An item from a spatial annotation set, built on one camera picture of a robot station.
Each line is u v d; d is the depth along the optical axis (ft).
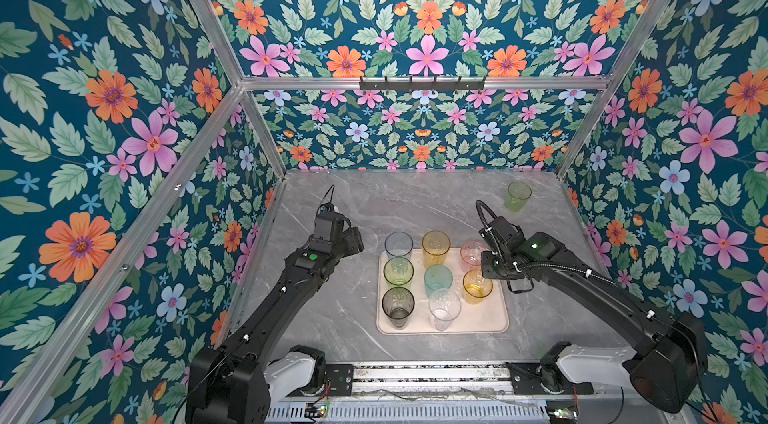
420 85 3.04
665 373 1.24
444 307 2.78
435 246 2.89
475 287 2.90
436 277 2.84
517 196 3.58
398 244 2.90
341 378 2.41
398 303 2.52
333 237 2.08
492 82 6.18
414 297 2.41
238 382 1.26
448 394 2.36
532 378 2.39
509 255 1.91
